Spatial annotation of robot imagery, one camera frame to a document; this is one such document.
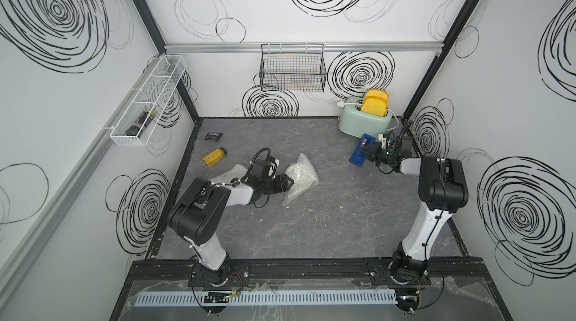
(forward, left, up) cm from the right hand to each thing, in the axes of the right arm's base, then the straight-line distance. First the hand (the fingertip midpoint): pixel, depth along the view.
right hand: (360, 147), depth 98 cm
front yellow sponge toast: (+15, -6, +11) cm, 19 cm away
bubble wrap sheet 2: (-15, +25, -2) cm, 29 cm away
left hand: (-16, +32, -5) cm, 36 cm away
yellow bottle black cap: (-4, +65, -4) cm, 66 cm away
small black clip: (+10, +70, -6) cm, 71 cm away
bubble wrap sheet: (-13, +52, 0) cm, 54 cm away
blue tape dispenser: (-2, +1, -4) cm, 4 cm away
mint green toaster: (+14, +1, +2) cm, 15 cm away
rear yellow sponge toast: (+20, -7, +14) cm, 25 cm away
